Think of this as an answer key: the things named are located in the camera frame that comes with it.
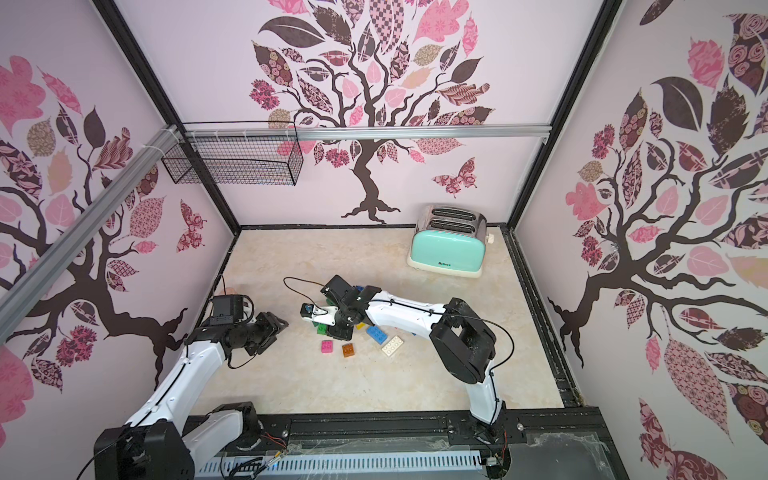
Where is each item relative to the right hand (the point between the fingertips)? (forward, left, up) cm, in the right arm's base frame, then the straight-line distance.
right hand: (331, 322), depth 85 cm
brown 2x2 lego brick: (-6, -5, -7) cm, 10 cm away
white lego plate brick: (-5, -18, -7) cm, 20 cm away
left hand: (-3, +13, -1) cm, 13 cm away
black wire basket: (+46, +32, +26) cm, 62 cm away
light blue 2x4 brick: (-1, -13, -7) cm, 14 cm away
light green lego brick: (-6, 0, +7) cm, 9 cm away
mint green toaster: (+24, -37, +8) cm, 45 cm away
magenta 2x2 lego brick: (-5, +2, -6) cm, 8 cm away
